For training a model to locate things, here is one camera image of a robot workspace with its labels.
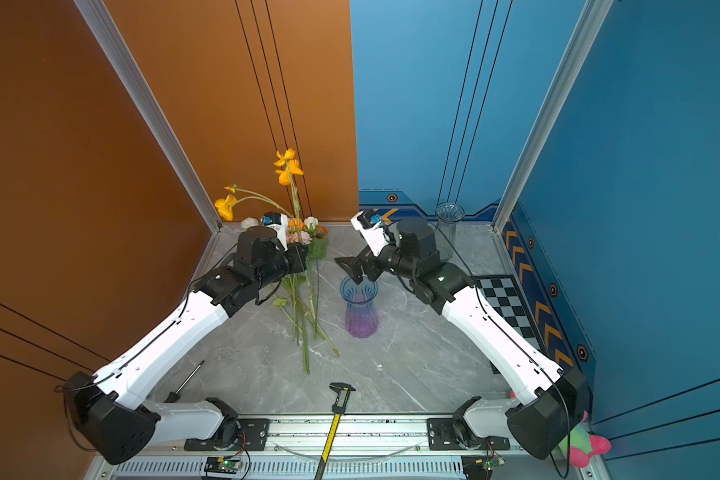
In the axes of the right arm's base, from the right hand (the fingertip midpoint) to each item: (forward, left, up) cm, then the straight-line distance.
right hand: (349, 246), depth 69 cm
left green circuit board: (-38, +31, -35) cm, 61 cm away
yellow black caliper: (-26, +4, -34) cm, 43 cm away
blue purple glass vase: (0, -1, -33) cm, 33 cm away
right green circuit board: (-38, -30, -36) cm, 61 cm away
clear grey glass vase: (+29, -30, -17) cm, 45 cm away
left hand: (+5, +10, -4) cm, 12 cm away
